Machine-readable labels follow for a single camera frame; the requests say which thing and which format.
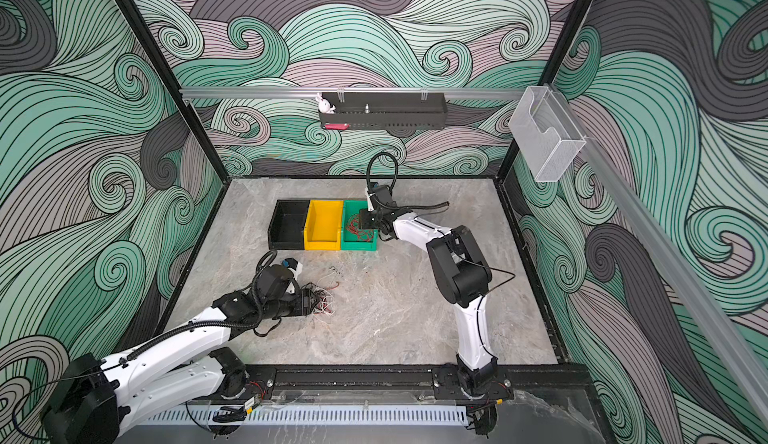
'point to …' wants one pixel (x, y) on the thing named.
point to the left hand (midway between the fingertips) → (314, 298)
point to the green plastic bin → (354, 238)
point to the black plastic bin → (287, 227)
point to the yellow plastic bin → (323, 225)
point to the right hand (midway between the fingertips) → (363, 215)
